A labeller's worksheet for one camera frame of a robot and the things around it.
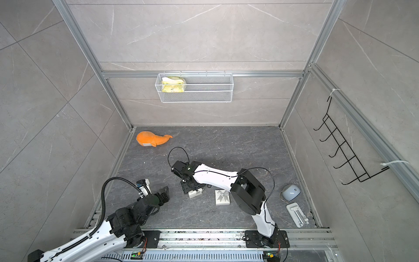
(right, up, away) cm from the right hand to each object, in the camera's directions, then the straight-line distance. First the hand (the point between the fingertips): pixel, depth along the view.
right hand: (192, 187), depth 86 cm
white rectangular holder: (+52, -11, -6) cm, 54 cm away
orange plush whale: (-31, +26, +18) cm, 44 cm away
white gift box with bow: (+1, -2, -3) cm, 4 cm away
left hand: (-14, +1, -5) cm, 15 cm away
